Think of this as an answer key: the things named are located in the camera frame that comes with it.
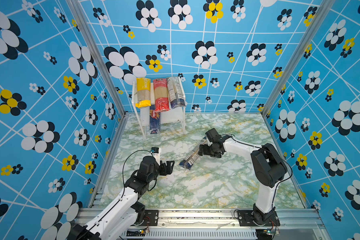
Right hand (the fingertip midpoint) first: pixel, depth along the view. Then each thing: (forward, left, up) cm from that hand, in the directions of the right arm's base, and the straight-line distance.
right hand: (205, 153), depth 96 cm
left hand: (-11, +22, +10) cm, 26 cm away
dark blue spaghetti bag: (+12, +32, +20) cm, 39 cm away
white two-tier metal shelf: (+19, +20, +16) cm, 32 cm away
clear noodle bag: (-8, +11, +2) cm, 14 cm away
